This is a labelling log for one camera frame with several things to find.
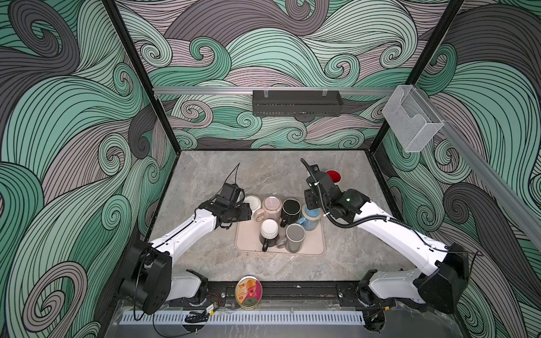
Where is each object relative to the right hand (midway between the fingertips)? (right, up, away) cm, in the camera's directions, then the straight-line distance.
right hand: (309, 193), depth 78 cm
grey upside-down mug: (-6, -16, -2) cm, 18 cm away
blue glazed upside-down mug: (+1, -10, +2) cm, 10 cm away
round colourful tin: (-22, -33, -7) cm, 41 cm away
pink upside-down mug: (-14, -7, +5) cm, 17 cm away
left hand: (-25, -8, +7) cm, 27 cm away
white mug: (-22, -5, +10) cm, 24 cm away
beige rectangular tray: (-24, -21, +9) cm, 34 cm away
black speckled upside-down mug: (-6, -9, +7) cm, 13 cm away
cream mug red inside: (+18, +6, +23) cm, 30 cm away
